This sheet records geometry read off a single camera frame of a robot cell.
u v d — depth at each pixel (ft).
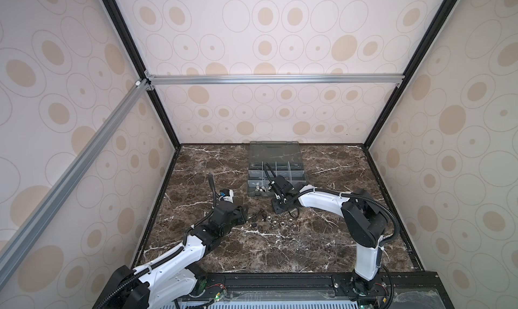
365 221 1.62
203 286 2.18
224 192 2.43
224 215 2.02
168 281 1.84
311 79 5.65
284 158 3.72
